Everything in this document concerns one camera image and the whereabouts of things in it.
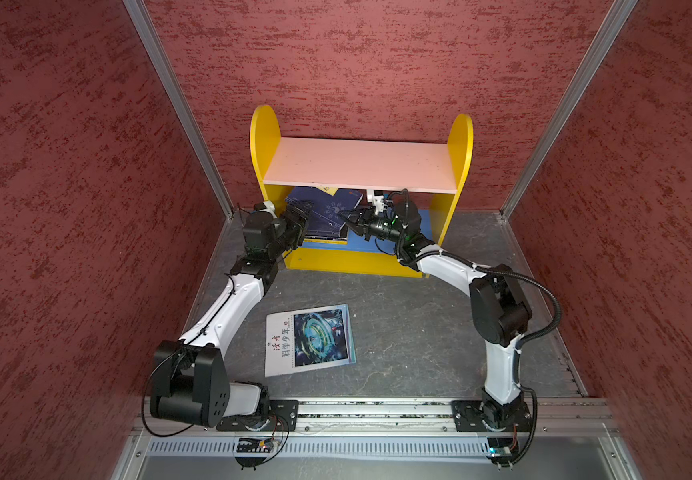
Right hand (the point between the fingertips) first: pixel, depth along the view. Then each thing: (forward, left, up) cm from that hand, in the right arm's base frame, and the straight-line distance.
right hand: (336, 218), depth 80 cm
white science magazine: (-23, +10, -29) cm, 38 cm away
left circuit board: (-48, +21, -30) cm, 60 cm away
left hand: (+1, +6, +1) cm, 6 cm away
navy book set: (-2, +3, -1) cm, 4 cm away
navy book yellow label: (+4, +3, +2) cm, 5 cm away
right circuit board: (-51, -39, -30) cm, 71 cm away
